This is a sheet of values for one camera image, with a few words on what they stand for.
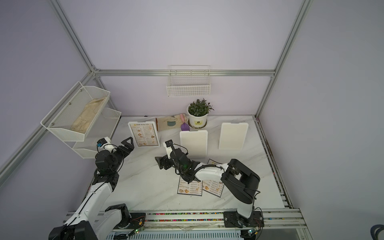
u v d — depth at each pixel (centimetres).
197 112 101
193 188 84
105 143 70
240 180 50
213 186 85
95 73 93
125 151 72
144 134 95
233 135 93
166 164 73
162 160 73
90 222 42
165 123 115
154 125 90
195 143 89
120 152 71
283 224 74
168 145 72
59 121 68
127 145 73
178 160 62
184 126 111
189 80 96
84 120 77
